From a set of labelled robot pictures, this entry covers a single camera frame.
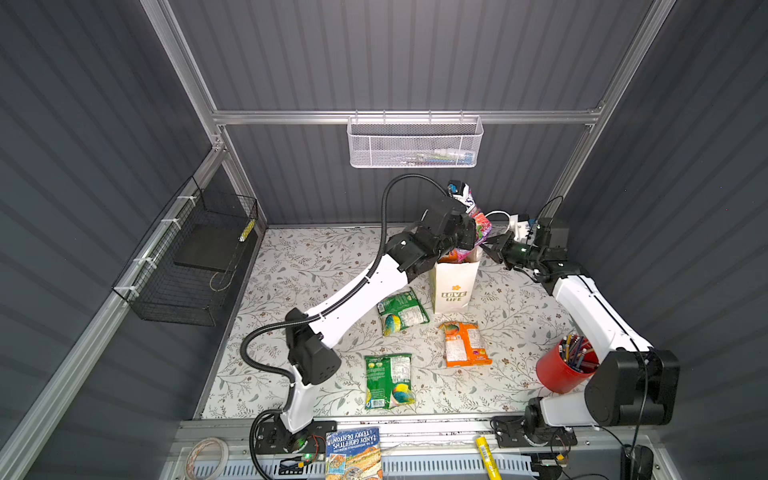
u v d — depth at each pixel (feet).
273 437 2.38
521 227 2.48
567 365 2.30
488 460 2.27
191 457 2.31
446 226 1.70
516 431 2.42
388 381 2.63
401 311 3.06
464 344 2.84
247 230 2.70
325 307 1.54
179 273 2.36
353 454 2.27
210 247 2.42
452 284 2.70
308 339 1.49
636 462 2.19
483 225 2.37
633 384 1.35
